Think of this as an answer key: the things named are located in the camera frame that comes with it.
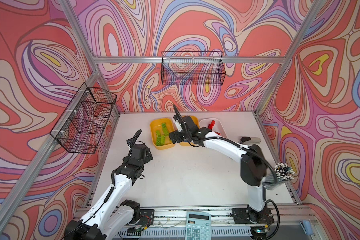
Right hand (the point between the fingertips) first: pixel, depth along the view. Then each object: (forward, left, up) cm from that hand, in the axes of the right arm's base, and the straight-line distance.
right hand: (177, 135), depth 88 cm
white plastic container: (+15, -29, -13) cm, 35 cm away
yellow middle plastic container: (+17, -14, -8) cm, 23 cm away
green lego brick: (+15, +9, -13) cm, 22 cm away
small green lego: (+11, +14, -12) cm, 22 cm away
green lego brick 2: (+4, +13, -11) cm, 18 cm away
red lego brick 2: (+11, -29, -13) cm, 33 cm away
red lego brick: (+15, -24, -9) cm, 30 cm away
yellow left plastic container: (+20, +17, -12) cm, 29 cm away
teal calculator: (-44, -9, -12) cm, 47 cm away
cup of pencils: (-26, -50, +2) cm, 56 cm away
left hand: (-10, +20, -2) cm, 23 cm away
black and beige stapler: (+2, -48, -11) cm, 49 cm away
